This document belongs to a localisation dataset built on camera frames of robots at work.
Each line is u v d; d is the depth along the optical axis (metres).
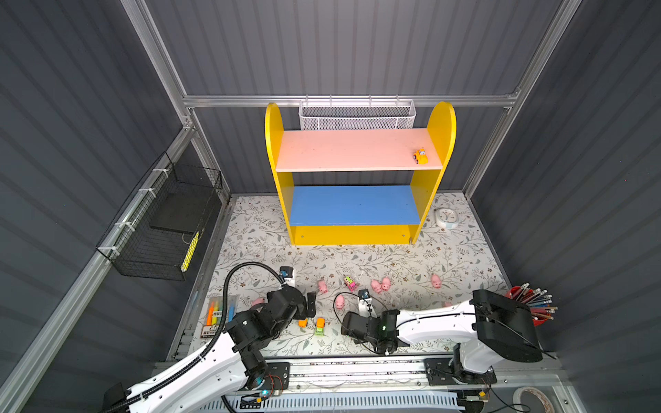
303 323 0.81
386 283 0.91
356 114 0.99
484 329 0.43
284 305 0.55
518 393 0.70
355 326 0.62
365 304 0.75
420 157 0.72
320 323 0.81
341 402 0.77
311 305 0.69
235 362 0.50
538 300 0.73
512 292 0.75
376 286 0.89
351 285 0.90
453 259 0.99
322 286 0.89
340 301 0.87
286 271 0.68
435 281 0.91
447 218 1.09
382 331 0.59
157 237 0.72
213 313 0.84
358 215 0.91
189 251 0.69
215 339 0.50
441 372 0.72
